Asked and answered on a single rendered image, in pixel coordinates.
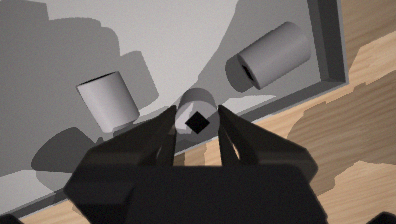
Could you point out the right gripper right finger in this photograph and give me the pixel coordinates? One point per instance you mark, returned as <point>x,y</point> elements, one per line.
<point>258,146</point>

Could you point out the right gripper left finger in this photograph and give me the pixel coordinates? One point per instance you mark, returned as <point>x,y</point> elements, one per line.
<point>140,144</point>

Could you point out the grey socket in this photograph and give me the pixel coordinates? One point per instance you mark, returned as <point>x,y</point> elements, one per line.
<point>274,55</point>
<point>197,118</point>
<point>109,101</point>

